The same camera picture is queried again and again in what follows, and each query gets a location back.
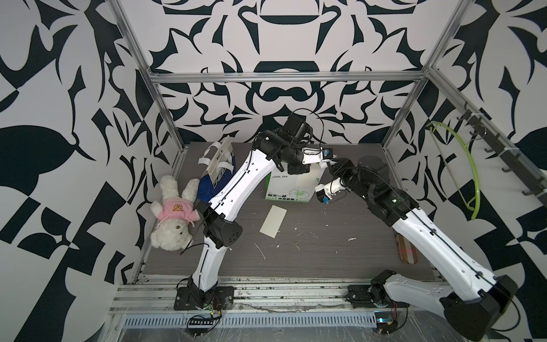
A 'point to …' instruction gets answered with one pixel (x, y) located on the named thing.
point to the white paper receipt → (273, 221)
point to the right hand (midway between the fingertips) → (334, 149)
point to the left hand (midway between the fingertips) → (305, 154)
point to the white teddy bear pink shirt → (174, 214)
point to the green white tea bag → (284, 187)
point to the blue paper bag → (223, 167)
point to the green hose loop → (469, 206)
